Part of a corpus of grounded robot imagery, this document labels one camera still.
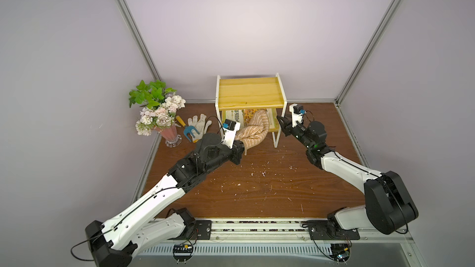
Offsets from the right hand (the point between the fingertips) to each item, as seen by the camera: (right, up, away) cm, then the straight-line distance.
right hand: (285, 110), depth 80 cm
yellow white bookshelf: (-15, +7, 0) cm, 17 cm away
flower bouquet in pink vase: (-55, -2, -3) cm, 55 cm away
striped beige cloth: (-14, -9, -14) cm, 22 cm away
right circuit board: (+20, -57, -9) cm, 61 cm away
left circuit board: (-43, -57, -8) cm, 72 cm away
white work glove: (-44, -9, +27) cm, 52 cm away
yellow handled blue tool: (-52, -10, +27) cm, 59 cm away
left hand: (-17, -12, -13) cm, 25 cm away
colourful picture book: (-17, -3, +11) cm, 20 cm away
